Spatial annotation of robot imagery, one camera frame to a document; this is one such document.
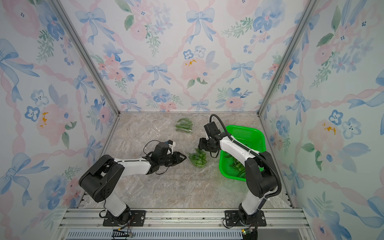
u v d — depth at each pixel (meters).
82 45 0.82
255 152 0.49
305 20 0.72
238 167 0.87
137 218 0.75
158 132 1.08
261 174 0.46
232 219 0.73
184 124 1.09
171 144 0.87
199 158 0.92
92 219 0.76
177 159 0.80
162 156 0.75
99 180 0.47
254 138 0.96
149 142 0.82
